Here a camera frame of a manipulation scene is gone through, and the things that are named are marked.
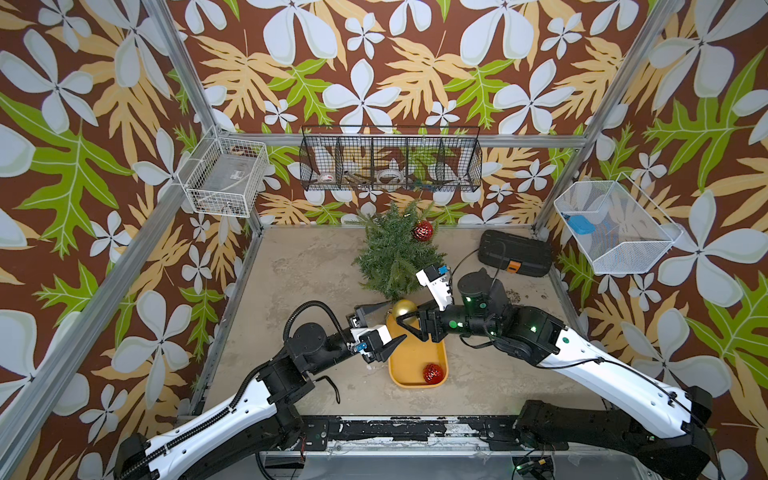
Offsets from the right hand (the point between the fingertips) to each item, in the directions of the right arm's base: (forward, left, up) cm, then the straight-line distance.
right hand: (401, 317), depth 63 cm
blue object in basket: (+32, -54, -4) cm, 63 cm away
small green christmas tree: (+19, +2, -2) cm, 19 cm away
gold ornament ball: (+1, 0, +3) cm, 3 cm away
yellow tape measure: (-9, +17, -29) cm, 34 cm away
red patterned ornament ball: (+21, -6, +5) cm, 22 cm away
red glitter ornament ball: (-4, -10, -25) cm, 27 cm away
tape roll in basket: (+53, +1, -2) cm, 53 cm away
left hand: (+1, +2, +1) cm, 2 cm away
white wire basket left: (+43, +50, +6) cm, 66 cm away
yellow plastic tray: (-2, -2, -27) cm, 27 cm away
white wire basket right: (+24, -62, 0) cm, 67 cm away
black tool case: (+37, -43, -23) cm, 61 cm away
